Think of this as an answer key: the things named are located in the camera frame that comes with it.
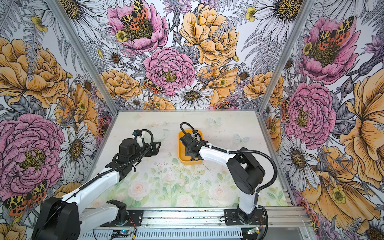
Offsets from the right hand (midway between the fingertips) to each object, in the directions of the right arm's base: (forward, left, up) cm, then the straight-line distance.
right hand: (192, 153), depth 92 cm
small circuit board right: (-39, -29, -6) cm, 48 cm away
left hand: (0, +21, +8) cm, 23 cm away
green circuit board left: (-38, +34, -5) cm, 51 cm away
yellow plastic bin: (-4, +5, +1) cm, 7 cm away
